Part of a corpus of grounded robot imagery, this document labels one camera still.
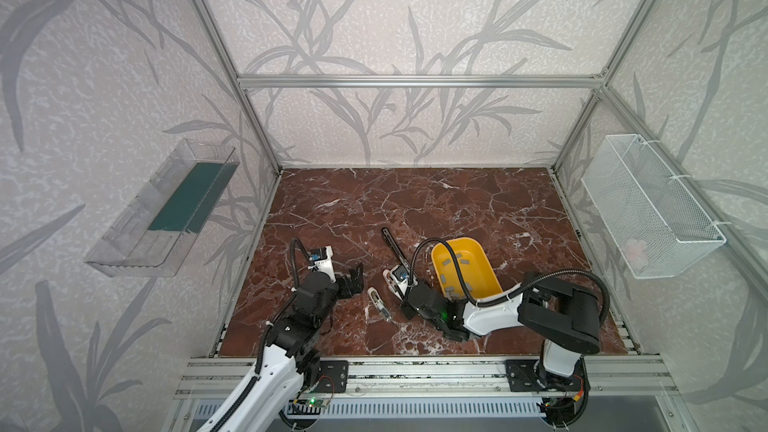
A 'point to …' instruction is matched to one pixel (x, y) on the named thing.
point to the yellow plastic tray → (477, 267)
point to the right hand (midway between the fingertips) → (398, 276)
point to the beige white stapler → (379, 304)
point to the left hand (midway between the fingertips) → (354, 258)
